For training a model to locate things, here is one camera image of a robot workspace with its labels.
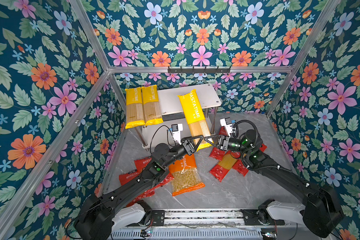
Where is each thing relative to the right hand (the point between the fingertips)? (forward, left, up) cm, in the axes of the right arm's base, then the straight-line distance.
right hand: (207, 139), depth 65 cm
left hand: (-1, +1, +3) cm, 4 cm away
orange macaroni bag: (-4, +11, -31) cm, 33 cm away
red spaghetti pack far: (+10, -9, -30) cm, 33 cm away
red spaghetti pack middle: (-1, -10, -31) cm, 32 cm away
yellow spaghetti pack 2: (+11, +25, +4) cm, 28 cm away
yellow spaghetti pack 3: (+4, +4, +3) cm, 6 cm away
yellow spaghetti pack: (+12, +34, +4) cm, 36 cm away
